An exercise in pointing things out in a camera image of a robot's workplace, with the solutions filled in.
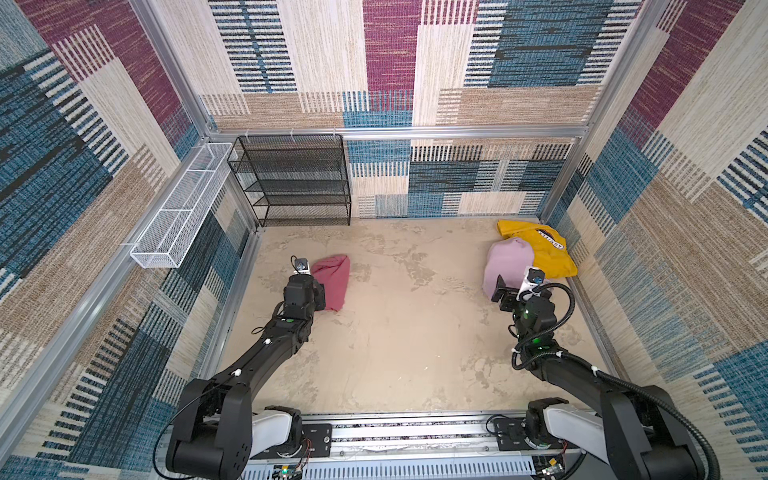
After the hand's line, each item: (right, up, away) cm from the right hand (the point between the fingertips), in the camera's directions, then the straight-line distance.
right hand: (515, 281), depth 86 cm
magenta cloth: (-54, +2, +13) cm, 56 cm away
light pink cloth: (+3, +6, +15) cm, 16 cm away
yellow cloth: (+19, +10, +19) cm, 29 cm away
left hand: (-60, 0, +2) cm, 60 cm away
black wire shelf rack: (-70, +34, +22) cm, 81 cm away
